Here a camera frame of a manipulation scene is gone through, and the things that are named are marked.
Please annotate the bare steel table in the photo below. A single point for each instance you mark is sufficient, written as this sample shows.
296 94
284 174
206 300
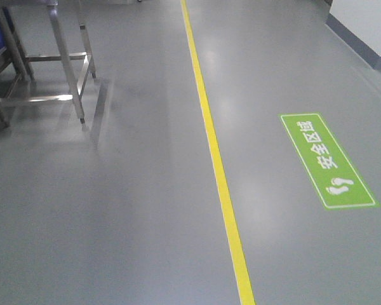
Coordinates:
66 60

